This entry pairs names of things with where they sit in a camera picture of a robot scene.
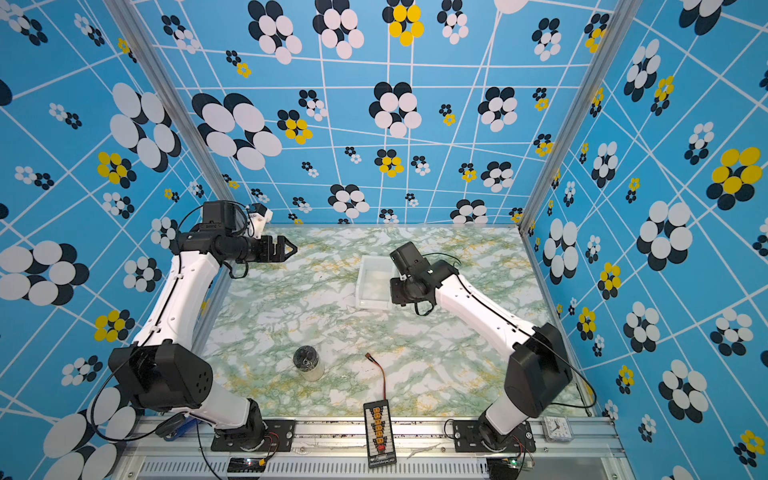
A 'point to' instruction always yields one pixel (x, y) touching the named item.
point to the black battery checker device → (379, 429)
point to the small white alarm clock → (557, 429)
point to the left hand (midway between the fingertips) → (283, 247)
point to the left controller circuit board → (246, 465)
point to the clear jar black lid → (306, 359)
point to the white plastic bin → (375, 282)
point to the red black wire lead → (369, 356)
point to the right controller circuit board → (503, 468)
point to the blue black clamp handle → (175, 427)
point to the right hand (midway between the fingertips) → (400, 292)
